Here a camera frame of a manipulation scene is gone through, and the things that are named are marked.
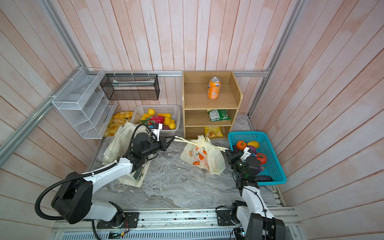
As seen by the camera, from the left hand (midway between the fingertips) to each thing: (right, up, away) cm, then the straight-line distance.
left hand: (174, 139), depth 80 cm
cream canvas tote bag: (-31, -3, 0) cm, 32 cm away
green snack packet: (+27, +15, +13) cm, 33 cm away
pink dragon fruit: (-18, +13, +26) cm, 34 cm away
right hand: (+29, -5, +3) cm, 30 cm away
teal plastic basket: (+56, -19, +6) cm, 60 cm away
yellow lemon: (-21, +19, +32) cm, 43 cm away
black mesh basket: (-34, +36, +25) cm, 56 cm away
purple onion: (+49, -7, +15) cm, 52 cm away
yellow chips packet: (+24, +4, +24) cm, 35 cm away
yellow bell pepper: (+52, -4, +18) cm, 55 cm away
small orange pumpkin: (+42, -5, +17) cm, 46 cm away
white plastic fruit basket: (-8, +17, +35) cm, 39 cm away
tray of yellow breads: (-46, +13, +30) cm, 57 cm away
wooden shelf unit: (+20, +22, +4) cm, 30 cm away
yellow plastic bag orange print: (+15, -7, 0) cm, 16 cm away
